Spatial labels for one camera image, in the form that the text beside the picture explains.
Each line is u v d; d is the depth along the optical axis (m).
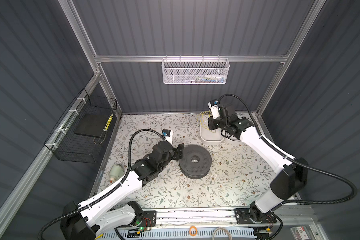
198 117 1.19
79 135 0.72
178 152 0.65
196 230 0.71
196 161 0.93
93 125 0.75
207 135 1.05
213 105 0.71
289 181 0.43
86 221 0.39
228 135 0.67
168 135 0.63
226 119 0.61
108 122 0.79
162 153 0.53
